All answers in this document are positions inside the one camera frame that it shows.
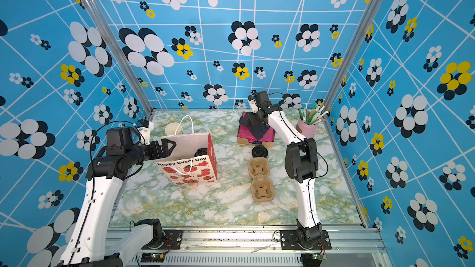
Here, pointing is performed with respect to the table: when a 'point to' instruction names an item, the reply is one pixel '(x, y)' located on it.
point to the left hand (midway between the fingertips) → (167, 142)
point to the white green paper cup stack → (171, 129)
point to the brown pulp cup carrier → (262, 188)
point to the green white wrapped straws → (313, 116)
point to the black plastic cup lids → (260, 151)
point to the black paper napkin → (250, 120)
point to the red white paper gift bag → (192, 161)
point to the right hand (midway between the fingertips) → (258, 115)
